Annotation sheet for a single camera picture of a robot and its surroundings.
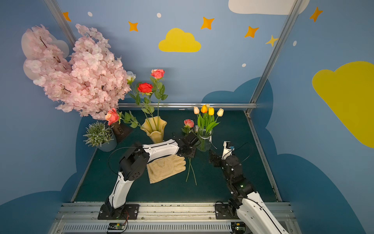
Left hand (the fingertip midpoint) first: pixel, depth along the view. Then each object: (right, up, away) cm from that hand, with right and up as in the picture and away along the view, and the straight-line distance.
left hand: (193, 151), depth 95 cm
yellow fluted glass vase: (-25, +16, -5) cm, 30 cm away
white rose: (+2, +15, -7) cm, 17 cm away
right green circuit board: (+22, -35, -23) cm, 47 cm away
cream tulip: (+2, +25, -12) cm, 28 cm away
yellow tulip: (+10, +19, -11) cm, 24 cm away
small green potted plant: (-56, +12, -9) cm, 58 cm away
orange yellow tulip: (+6, +20, -13) cm, 25 cm away
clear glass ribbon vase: (+7, +10, -7) cm, 14 cm away
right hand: (+15, +4, -16) cm, 22 cm away
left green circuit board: (-39, -34, -24) cm, 57 cm away
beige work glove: (-19, -10, -6) cm, 23 cm away
